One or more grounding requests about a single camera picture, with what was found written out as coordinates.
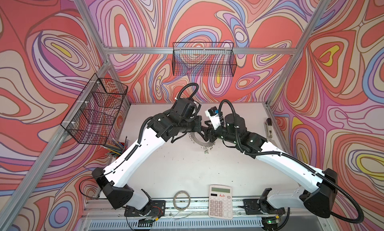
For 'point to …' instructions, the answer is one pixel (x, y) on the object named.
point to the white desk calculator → (220, 203)
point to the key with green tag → (206, 152)
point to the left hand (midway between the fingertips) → (205, 123)
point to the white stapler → (269, 126)
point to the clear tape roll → (174, 202)
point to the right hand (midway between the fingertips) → (203, 129)
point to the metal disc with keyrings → (197, 138)
